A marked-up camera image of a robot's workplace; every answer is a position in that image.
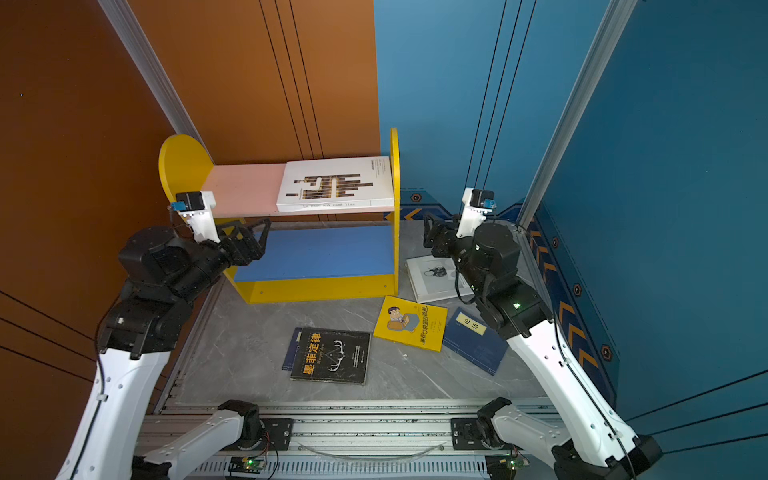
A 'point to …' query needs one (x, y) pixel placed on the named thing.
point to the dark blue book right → (472, 338)
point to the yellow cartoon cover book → (412, 323)
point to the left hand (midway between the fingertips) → (257, 221)
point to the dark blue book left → (290, 357)
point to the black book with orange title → (332, 355)
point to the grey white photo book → (435, 278)
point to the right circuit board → (505, 466)
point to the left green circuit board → (245, 464)
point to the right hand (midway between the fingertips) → (437, 216)
